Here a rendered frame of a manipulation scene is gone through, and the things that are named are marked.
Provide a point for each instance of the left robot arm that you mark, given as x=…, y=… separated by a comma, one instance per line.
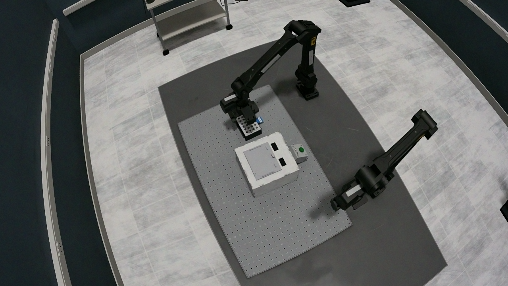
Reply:
x=374, y=177

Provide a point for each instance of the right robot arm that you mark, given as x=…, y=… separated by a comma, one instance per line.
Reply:
x=307, y=33

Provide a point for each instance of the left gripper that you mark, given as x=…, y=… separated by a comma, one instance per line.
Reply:
x=361, y=202

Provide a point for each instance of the grey rectangular work mat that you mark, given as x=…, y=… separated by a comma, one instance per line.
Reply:
x=277, y=226

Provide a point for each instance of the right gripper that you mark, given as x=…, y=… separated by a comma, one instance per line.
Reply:
x=233, y=114

